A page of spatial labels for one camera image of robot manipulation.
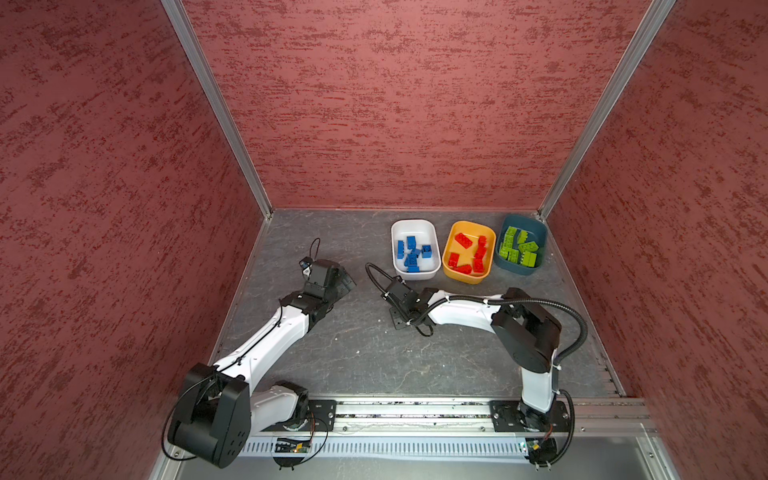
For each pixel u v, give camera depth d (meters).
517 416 0.73
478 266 1.03
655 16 0.71
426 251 1.04
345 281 0.79
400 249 1.07
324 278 0.65
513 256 1.07
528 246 1.09
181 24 0.73
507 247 1.07
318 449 0.69
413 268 1.00
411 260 1.03
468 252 1.07
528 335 0.49
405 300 0.71
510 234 1.11
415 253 1.07
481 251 1.04
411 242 1.07
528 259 1.03
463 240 1.10
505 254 1.06
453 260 1.03
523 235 1.10
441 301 0.61
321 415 0.74
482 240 1.10
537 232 1.13
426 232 1.12
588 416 0.76
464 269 1.00
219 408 0.40
